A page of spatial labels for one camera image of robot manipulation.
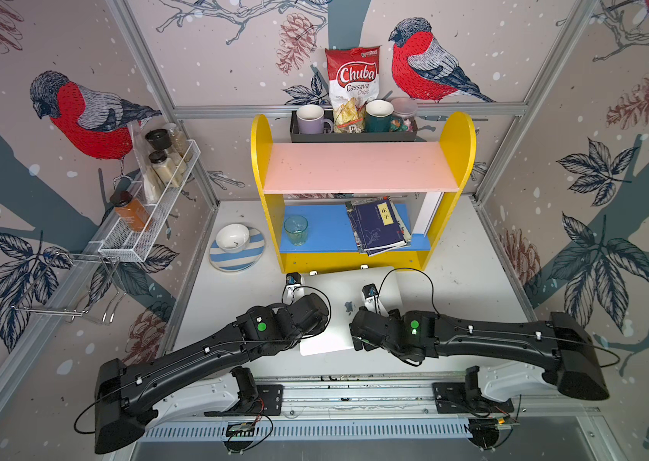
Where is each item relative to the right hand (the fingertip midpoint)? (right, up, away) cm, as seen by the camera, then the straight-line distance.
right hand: (364, 325), depth 76 cm
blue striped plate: (-44, +14, +24) cm, 52 cm away
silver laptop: (-5, +9, +5) cm, 11 cm away
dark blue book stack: (+6, +27, +14) cm, 31 cm away
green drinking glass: (-20, +27, +12) cm, 36 cm away
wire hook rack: (-62, +16, -20) cm, 67 cm away
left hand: (-12, +5, -3) cm, 13 cm away
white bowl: (-46, +23, +27) cm, 58 cm away
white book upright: (+19, +32, +5) cm, 37 cm away
